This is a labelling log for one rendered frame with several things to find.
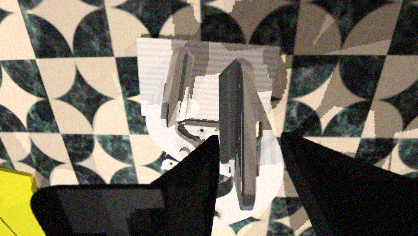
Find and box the yellow flat plate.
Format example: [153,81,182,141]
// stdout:
[0,167,46,236]

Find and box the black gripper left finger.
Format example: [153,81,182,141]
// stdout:
[29,135,220,236]

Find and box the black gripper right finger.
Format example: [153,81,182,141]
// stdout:
[281,132,418,236]

